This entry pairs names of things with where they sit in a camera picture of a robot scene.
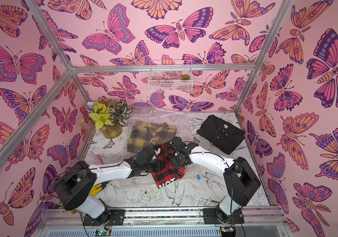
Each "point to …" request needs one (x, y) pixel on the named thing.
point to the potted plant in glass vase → (109, 116)
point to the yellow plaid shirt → (148, 134)
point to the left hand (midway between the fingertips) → (167, 166)
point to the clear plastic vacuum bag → (188, 121)
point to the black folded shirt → (224, 135)
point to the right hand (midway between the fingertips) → (176, 162)
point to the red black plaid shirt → (168, 171)
